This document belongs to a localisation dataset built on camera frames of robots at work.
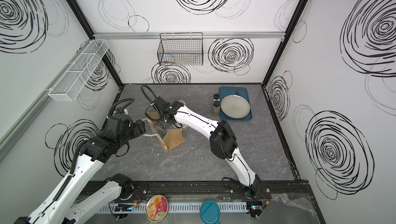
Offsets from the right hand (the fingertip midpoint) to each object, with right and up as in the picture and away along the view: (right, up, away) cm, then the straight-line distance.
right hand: (167, 120), depth 87 cm
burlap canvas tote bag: (+2, -12, 0) cm, 12 cm away
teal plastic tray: (+38, +18, +33) cm, 53 cm away
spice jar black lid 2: (+29, +9, +12) cm, 33 cm away
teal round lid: (+23, -34, -24) cm, 48 cm away
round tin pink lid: (0, -36, -20) cm, 41 cm away
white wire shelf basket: (-44, +20, -12) cm, 50 cm away
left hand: (-12, -1, -12) cm, 17 cm away
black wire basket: (+9, +44, +10) cm, 46 cm away
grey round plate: (+43, +7, +18) cm, 47 cm away
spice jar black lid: (+30, +14, +15) cm, 36 cm away
